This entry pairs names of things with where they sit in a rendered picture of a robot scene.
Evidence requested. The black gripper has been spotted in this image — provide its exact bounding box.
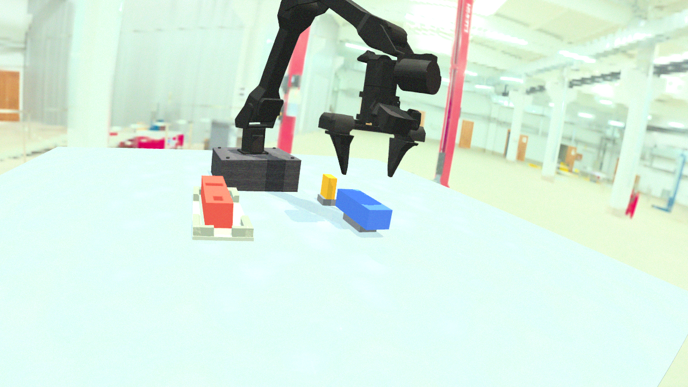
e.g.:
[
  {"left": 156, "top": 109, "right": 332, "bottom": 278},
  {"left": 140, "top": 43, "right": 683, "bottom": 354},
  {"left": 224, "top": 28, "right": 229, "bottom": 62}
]
[{"left": 318, "top": 86, "right": 426, "bottom": 177}]

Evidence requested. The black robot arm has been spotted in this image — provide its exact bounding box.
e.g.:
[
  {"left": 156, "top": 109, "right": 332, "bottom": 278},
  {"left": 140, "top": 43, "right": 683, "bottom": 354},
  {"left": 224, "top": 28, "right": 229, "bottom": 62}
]
[{"left": 235, "top": 0, "right": 442, "bottom": 155}]

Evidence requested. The yellow rectangular block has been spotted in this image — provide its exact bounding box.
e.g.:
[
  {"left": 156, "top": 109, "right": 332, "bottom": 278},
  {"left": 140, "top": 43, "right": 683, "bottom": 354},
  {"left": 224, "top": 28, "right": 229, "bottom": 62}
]
[{"left": 320, "top": 174, "right": 337, "bottom": 199}]

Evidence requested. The white rectangular frame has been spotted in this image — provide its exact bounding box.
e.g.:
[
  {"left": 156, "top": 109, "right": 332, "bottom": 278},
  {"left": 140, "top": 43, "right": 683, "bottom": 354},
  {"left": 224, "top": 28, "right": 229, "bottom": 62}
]
[{"left": 343, "top": 213, "right": 376, "bottom": 232}]

